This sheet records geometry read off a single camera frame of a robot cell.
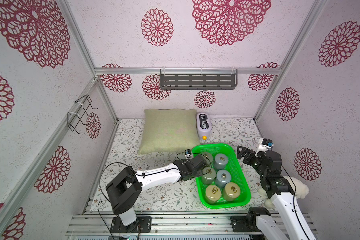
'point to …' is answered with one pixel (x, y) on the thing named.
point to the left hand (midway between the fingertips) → (197, 170)
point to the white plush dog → (299, 188)
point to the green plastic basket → (237, 174)
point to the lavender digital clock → (203, 124)
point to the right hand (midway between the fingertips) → (244, 147)
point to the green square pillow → (165, 130)
